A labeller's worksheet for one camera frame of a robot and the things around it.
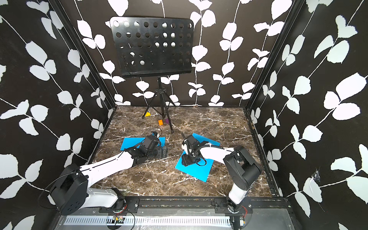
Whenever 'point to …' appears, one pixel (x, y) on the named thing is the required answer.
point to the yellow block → (147, 114)
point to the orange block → (160, 122)
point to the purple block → (167, 121)
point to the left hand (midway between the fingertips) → (163, 147)
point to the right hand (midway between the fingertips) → (184, 160)
